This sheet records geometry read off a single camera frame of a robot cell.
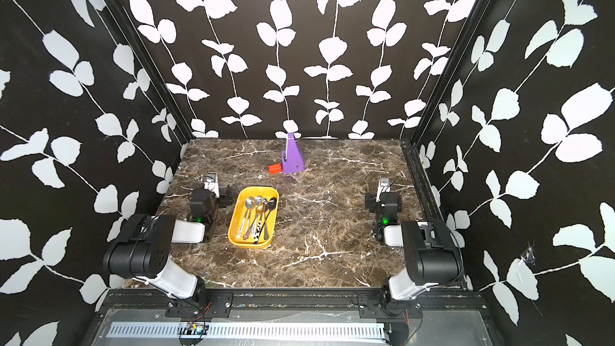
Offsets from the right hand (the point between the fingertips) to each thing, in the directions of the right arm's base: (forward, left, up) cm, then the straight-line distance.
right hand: (381, 187), depth 95 cm
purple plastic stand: (+13, +37, +1) cm, 39 cm away
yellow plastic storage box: (-9, +57, -4) cm, 58 cm away
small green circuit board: (-47, +62, -6) cm, 78 cm away
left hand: (0, +66, +3) cm, 66 cm away
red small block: (+13, +45, -5) cm, 48 cm away
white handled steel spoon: (-6, +54, -5) cm, 54 cm away
